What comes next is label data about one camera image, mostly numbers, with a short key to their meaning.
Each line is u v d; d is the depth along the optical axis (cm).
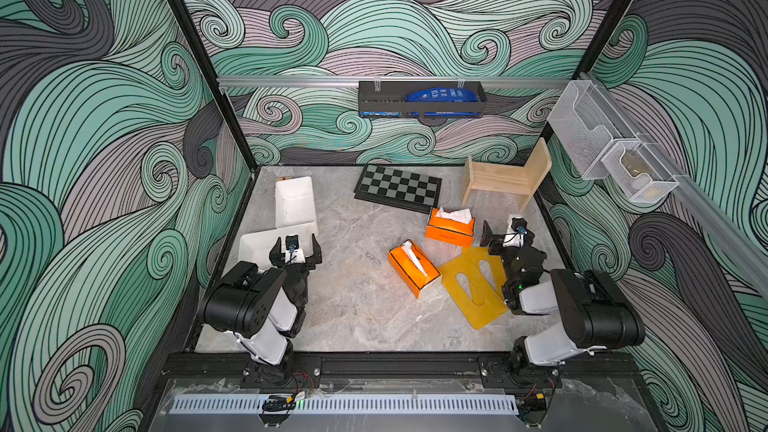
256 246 98
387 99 95
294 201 110
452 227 93
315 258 82
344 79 95
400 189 108
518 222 75
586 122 78
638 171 66
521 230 74
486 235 82
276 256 78
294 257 71
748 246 51
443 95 90
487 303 84
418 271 83
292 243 73
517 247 76
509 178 103
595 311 45
